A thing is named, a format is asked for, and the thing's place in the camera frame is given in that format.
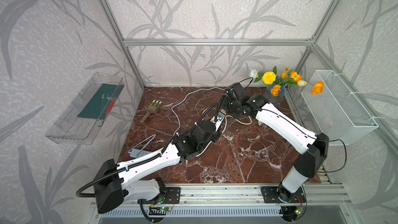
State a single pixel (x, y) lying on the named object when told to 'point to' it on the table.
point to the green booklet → (98, 104)
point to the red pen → (110, 107)
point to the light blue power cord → (154, 136)
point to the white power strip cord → (224, 130)
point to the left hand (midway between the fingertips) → (217, 121)
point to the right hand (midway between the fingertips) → (219, 105)
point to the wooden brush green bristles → (151, 107)
